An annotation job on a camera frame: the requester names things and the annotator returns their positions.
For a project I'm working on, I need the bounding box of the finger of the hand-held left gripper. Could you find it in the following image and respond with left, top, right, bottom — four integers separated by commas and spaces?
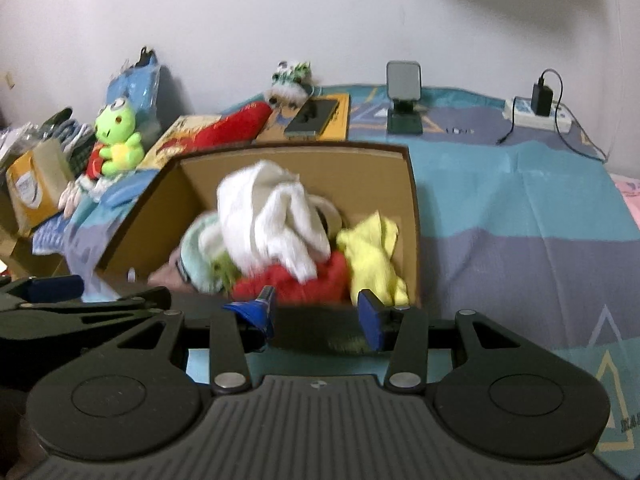
0, 287, 172, 333
0, 275, 85, 311

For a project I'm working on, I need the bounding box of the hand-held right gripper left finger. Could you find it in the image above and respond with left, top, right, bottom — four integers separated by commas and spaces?
112, 285, 278, 395

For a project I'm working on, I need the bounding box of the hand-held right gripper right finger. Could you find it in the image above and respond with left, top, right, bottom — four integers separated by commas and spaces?
356, 289, 526, 395

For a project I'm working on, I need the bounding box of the red knitted cloth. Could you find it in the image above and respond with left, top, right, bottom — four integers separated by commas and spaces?
231, 251, 352, 307

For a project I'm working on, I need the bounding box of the yellow cloth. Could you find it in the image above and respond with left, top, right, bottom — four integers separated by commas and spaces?
336, 211, 412, 307

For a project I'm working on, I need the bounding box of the grey sock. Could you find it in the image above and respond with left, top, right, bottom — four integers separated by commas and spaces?
149, 254, 192, 288

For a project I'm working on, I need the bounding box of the light green cloth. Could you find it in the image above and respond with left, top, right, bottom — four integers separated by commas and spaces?
176, 211, 241, 295

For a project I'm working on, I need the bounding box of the brown cardboard box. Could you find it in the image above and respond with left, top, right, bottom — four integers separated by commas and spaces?
94, 141, 424, 312

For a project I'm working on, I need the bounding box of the blue printed cloth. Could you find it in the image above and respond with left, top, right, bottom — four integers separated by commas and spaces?
31, 164, 168, 302

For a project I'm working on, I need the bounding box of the yellow paper bag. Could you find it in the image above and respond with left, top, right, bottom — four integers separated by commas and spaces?
5, 136, 77, 239

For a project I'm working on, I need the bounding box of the red and white plush toy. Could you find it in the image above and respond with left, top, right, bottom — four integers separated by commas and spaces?
57, 134, 110, 212

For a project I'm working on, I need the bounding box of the clear plastic bag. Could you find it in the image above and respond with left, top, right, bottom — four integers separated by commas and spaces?
0, 121, 42, 162

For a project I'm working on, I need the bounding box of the grey striped cloth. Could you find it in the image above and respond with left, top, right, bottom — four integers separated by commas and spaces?
39, 106, 97, 172

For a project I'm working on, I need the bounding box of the green frog plush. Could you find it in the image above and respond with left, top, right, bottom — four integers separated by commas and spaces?
94, 96, 147, 177

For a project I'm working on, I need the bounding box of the blue patterned blanket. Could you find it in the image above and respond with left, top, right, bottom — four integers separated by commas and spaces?
220, 82, 640, 467

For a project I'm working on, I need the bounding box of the yellow picture book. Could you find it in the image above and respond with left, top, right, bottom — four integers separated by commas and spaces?
144, 114, 223, 169

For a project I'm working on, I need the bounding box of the red long plush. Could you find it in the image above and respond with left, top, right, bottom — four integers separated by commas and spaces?
186, 101, 274, 149

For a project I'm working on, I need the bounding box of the black smartphone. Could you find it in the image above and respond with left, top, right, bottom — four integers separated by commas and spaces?
284, 98, 342, 141

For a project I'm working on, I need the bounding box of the yellow flat box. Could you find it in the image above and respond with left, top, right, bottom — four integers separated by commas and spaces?
256, 91, 352, 142

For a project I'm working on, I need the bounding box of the blue plastic-wrapped package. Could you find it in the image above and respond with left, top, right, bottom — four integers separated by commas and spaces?
106, 46, 162, 132

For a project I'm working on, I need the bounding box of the phone stand with black base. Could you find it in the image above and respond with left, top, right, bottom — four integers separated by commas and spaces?
384, 60, 427, 136

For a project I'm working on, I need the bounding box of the small panda plush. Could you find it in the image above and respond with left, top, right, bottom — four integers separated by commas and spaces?
266, 59, 314, 107

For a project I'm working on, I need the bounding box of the white power strip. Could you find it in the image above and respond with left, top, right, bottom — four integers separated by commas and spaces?
501, 95, 574, 132

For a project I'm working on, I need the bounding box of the black charger plug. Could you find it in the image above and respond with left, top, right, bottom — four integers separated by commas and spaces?
529, 81, 556, 117

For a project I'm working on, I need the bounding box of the pink sheet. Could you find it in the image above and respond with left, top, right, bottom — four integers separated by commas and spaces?
611, 174, 640, 228

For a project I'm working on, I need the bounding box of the black power strip cable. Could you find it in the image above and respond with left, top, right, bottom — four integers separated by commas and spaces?
559, 109, 609, 164

